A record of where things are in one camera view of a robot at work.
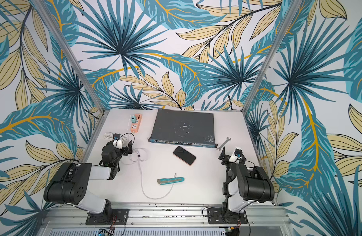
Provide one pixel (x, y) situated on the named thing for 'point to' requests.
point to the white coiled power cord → (109, 135)
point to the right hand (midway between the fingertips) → (224, 148)
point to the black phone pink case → (184, 156)
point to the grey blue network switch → (184, 127)
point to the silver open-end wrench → (227, 139)
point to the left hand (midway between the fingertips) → (124, 140)
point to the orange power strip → (135, 126)
